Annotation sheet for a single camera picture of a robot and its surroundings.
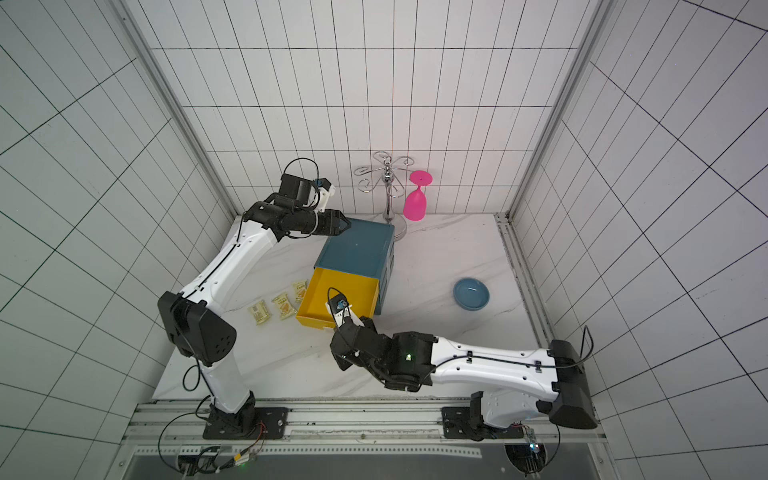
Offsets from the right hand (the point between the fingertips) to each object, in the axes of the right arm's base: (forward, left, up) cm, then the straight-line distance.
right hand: (326, 338), depth 66 cm
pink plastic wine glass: (+49, -20, -2) cm, 53 cm away
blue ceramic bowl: (+25, -40, -21) cm, 51 cm away
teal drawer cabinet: (+27, -6, 0) cm, 28 cm away
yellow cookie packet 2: (+16, +20, -19) cm, 32 cm away
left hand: (+29, +1, +5) cm, 29 cm away
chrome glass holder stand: (+52, -11, +6) cm, 54 cm away
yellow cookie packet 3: (+14, +28, -19) cm, 36 cm away
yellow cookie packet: (+23, +17, -20) cm, 35 cm away
